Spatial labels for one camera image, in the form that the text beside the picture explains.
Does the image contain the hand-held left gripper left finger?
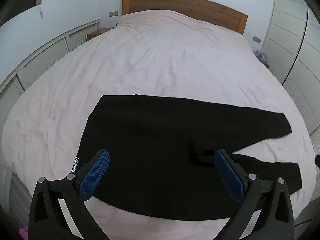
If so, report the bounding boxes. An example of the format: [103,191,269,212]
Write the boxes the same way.
[28,149,110,240]

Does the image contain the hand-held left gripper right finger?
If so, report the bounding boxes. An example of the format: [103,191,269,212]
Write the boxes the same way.
[213,149,295,240]

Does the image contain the black pants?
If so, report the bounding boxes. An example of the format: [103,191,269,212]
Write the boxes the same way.
[71,94,302,222]

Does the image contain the pink plastic stool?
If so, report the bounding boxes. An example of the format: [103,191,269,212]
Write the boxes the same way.
[19,226,30,240]

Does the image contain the blue tissue pack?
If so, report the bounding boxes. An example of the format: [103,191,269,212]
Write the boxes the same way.
[254,51,268,62]

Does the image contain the white wardrobe doors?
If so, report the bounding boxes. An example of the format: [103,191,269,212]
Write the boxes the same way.
[260,0,320,135]

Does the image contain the wooden headboard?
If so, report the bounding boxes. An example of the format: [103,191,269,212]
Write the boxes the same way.
[122,0,248,35]

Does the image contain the black cable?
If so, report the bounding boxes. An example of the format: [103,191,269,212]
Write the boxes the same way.
[294,219,312,228]

